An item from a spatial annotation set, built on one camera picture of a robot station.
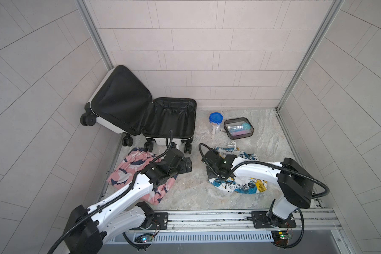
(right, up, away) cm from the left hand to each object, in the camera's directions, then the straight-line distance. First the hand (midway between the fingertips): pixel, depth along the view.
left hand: (189, 162), depth 79 cm
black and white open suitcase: (-41, +31, +14) cm, 54 cm away
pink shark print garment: (-30, -1, +8) cm, 31 cm away
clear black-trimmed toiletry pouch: (+31, +16, +25) cm, 44 cm away
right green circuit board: (+41, -29, -11) cm, 51 cm away
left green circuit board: (-16, -28, -15) cm, 35 cm away
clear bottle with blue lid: (+15, +22, +16) cm, 31 cm away
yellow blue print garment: (+27, -12, +2) cm, 30 cm away
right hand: (+10, -8, +6) cm, 14 cm away
